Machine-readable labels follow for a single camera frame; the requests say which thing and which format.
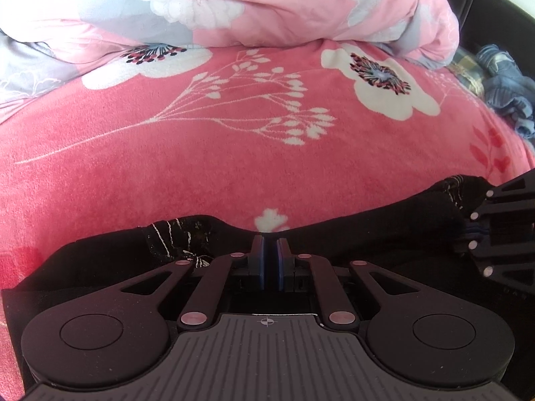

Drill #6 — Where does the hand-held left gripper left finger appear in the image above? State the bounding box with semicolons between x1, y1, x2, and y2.
98;235;266;332

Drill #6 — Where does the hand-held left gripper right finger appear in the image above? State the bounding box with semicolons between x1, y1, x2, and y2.
275;238;421;330

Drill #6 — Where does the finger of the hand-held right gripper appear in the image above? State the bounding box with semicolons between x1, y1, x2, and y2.
463;174;535;235
453;226;535;291

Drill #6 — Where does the black beaded collar sweater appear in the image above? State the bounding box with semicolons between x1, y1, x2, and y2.
0;174;508;401

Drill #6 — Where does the blue crumpled cloth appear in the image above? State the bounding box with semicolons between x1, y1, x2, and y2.
476;44;535;139

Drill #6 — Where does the plaid cloth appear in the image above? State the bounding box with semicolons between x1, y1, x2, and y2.
448;46;491;98

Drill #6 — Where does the pink floral blanket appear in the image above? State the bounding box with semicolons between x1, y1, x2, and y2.
0;37;535;293

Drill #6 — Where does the dark headboard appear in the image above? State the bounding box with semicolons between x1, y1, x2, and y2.
422;0;535;65

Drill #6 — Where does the pink and grey floral quilt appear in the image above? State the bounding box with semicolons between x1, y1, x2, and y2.
0;0;460;93

